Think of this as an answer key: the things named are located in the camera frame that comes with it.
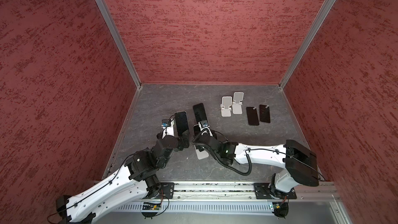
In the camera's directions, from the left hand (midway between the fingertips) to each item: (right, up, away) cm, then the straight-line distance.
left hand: (180, 134), depth 73 cm
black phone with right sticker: (+53, +8, +31) cm, 62 cm away
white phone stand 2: (+35, +14, +33) cm, 50 cm away
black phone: (-1, +4, +13) cm, 13 cm away
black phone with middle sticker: (+45, +5, +31) cm, 55 cm away
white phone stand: (+26, +10, +29) cm, 40 cm away
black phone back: (+9, +9, +19) cm, 23 cm away
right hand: (+9, -4, +8) cm, 12 cm away
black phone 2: (+8, +3, -1) cm, 9 cm away
